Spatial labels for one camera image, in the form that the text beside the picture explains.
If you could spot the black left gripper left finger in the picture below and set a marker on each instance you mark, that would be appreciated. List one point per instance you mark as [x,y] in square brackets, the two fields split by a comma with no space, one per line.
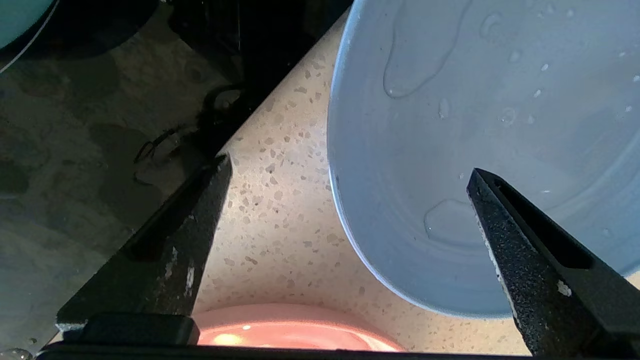
[160,260]

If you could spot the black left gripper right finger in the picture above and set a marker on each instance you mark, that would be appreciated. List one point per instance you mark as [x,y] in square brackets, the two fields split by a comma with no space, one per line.
[550,290]

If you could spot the large pink plate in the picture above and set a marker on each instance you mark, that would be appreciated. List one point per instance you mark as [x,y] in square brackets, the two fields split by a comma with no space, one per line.
[300,332]

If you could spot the blue plate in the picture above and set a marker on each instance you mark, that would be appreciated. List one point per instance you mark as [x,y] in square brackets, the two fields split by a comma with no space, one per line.
[500,125]

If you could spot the teal bowl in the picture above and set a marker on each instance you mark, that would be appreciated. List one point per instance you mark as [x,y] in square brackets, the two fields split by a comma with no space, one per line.
[17,17]

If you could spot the black induction cooktop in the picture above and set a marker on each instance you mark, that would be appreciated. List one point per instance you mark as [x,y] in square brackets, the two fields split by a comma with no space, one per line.
[100,125]

